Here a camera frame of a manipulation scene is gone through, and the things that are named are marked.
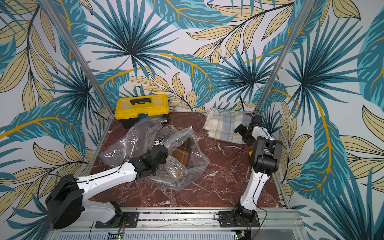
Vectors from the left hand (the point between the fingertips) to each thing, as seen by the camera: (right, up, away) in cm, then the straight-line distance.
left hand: (160, 151), depth 84 cm
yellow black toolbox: (-24, +25, +15) cm, 38 cm away
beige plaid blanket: (+39, +16, +23) cm, 48 cm away
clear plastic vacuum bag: (+15, -5, +6) cm, 17 cm away
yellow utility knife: (+55, -3, +13) cm, 57 cm away
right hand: (+52, +9, +19) cm, 56 cm away
